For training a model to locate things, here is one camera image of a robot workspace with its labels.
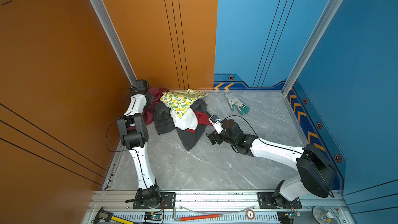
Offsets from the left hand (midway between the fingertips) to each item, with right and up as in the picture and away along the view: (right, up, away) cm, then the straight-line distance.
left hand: (147, 97), depth 103 cm
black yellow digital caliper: (-6, -56, -34) cm, 65 cm away
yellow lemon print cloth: (+23, -3, -4) cm, 23 cm away
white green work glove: (+60, -3, +9) cm, 61 cm away
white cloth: (+28, -15, -7) cm, 33 cm away
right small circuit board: (+79, -55, -34) cm, 102 cm away
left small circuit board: (+15, -57, -32) cm, 67 cm away
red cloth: (+37, -14, -4) cm, 40 cm away
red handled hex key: (+31, -57, -34) cm, 73 cm away
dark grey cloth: (+12, -18, -4) cm, 22 cm away
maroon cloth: (+1, -10, 0) cm, 10 cm away
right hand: (+42, -18, -19) cm, 50 cm away
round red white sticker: (+59, -55, -33) cm, 88 cm away
